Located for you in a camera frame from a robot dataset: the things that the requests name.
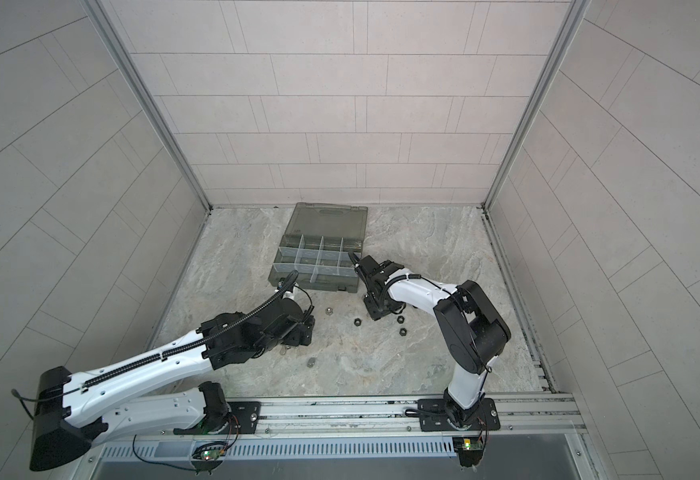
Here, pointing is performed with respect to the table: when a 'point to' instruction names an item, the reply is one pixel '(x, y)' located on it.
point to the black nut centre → (357, 322)
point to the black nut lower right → (403, 331)
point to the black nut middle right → (400, 319)
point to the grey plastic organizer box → (316, 244)
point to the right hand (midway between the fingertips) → (379, 312)
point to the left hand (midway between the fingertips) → (311, 322)
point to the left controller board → (208, 457)
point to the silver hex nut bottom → (311, 362)
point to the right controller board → (469, 450)
